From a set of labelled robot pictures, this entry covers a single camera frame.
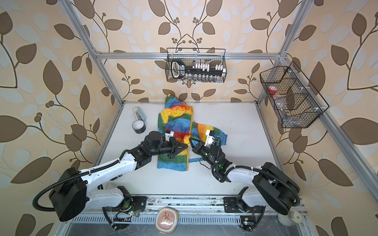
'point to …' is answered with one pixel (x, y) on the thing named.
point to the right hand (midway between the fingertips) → (189, 140)
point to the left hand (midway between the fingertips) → (189, 146)
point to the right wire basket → (297, 103)
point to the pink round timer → (167, 220)
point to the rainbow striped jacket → (177, 118)
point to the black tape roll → (139, 126)
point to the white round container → (292, 218)
